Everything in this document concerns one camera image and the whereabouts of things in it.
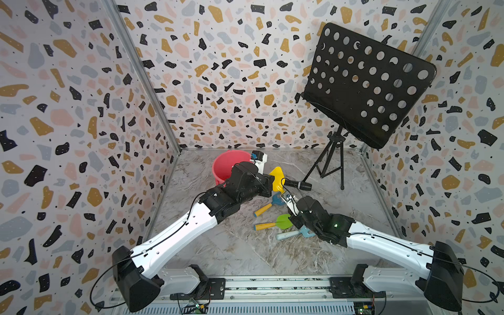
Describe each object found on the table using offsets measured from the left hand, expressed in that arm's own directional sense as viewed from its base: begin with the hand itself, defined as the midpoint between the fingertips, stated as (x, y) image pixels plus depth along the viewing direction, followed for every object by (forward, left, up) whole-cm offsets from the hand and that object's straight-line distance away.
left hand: (276, 177), depth 69 cm
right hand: (-3, -7, -15) cm, 17 cm away
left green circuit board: (-35, +30, -32) cm, 56 cm away
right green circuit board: (-36, -32, -33) cm, 58 cm away
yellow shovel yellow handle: (+2, -1, -2) cm, 3 cm away
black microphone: (+15, -16, -28) cm, 35 cm away
